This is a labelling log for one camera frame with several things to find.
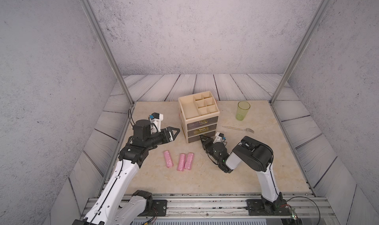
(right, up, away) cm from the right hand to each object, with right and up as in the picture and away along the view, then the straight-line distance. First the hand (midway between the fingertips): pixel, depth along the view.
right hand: (199, 136), depth 92 cm
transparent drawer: (+2, +8, -8) cm, 12 cm away
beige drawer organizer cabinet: (0, +13, -9) cm, 16 cm away
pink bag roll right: (-6, -14, -5) cm, 16 cm away
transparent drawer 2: (+2, +4, -3) cm, 5 cm away
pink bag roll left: (-18, -13, -3) cm, 23 cm away
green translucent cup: (+29, +17, +7) cm, 34 cm away
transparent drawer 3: (-1, -2, +2) cm, 3 cm away
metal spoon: (+33, +3, +13) cm, 36 cm away
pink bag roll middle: (-10, -15, -4) cm, 18 cm away
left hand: (-11, +5, -20) cm, 23 cm away
